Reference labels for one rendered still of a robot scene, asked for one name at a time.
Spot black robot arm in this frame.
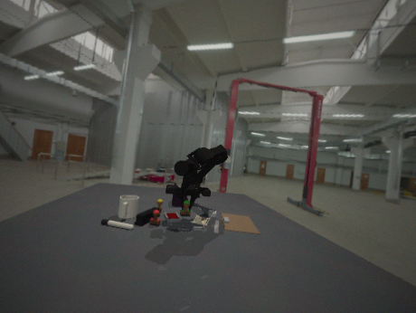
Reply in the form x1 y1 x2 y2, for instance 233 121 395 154
174 145 228 198

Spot white marker with black cap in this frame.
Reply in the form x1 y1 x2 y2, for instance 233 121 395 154
101 219 134 230

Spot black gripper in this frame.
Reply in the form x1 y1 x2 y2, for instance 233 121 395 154
165 175 211 211

